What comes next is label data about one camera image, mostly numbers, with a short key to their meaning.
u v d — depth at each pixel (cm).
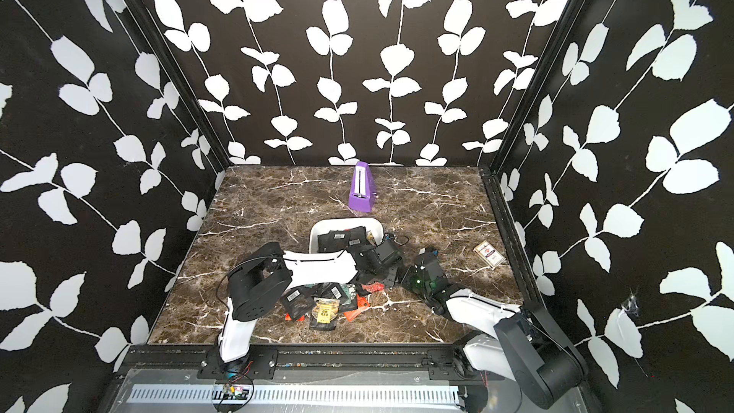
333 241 97
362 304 84
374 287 88
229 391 71
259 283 50
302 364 75
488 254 93
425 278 69
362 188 101
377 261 70
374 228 97
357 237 95
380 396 70
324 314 82
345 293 86
